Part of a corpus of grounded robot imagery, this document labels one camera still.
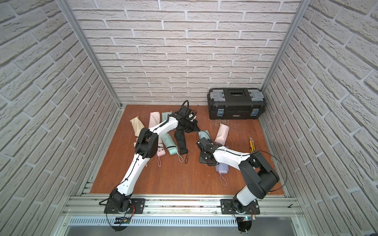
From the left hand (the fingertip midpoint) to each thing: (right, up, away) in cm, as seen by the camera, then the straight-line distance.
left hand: (203, 128), depth 101 cm
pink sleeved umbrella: (+13, -4, -3) cm, 14 cm away
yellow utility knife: (+32, -12, -6) cm, 35 cm away
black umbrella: (-16, -6, -4) cm, 18 cm away
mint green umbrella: (-22, -10, -9) cm, 26 cm away
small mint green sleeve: (+1, -4, -1) cm, 4 cm away
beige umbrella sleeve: (-48, +2, +2) cm, 48 cm away
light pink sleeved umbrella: (-37, +7, +8) cm, 38 cm away
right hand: (+1, -19, -10) cm, 22 cm away
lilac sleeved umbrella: (+10, -23, -16) cm, 30 cm away
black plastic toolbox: (+22, +18, -1) cm, 28 cm away
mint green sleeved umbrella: (-30, +9, +10) cm, 33 cm away
